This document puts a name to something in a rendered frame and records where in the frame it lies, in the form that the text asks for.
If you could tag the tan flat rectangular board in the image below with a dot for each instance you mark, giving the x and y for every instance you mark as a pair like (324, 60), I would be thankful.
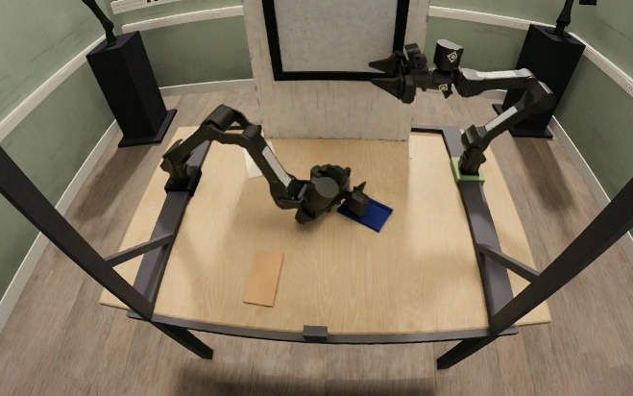
(263, 281)

